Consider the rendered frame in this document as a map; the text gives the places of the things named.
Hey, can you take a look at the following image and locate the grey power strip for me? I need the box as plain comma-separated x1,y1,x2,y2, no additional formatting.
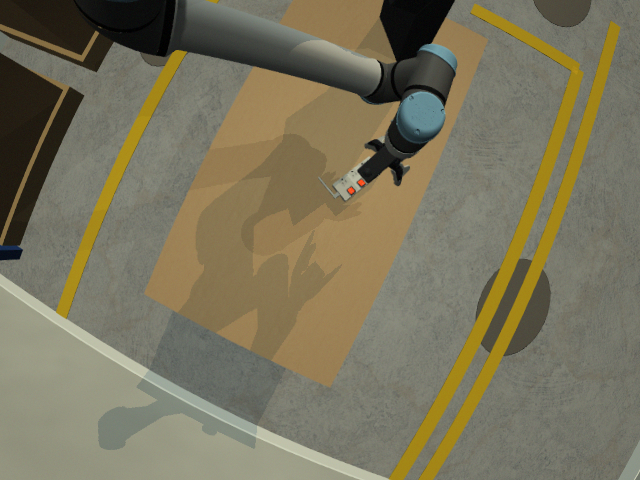
318,157,370,202

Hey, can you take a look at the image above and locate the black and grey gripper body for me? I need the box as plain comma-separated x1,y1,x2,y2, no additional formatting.
376,143,405,169

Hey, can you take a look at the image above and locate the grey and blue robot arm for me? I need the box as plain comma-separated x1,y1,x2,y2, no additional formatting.
72,0,457,183

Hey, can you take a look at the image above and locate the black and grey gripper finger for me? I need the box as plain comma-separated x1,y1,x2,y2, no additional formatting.
391,163,410,186
364,136,385,152

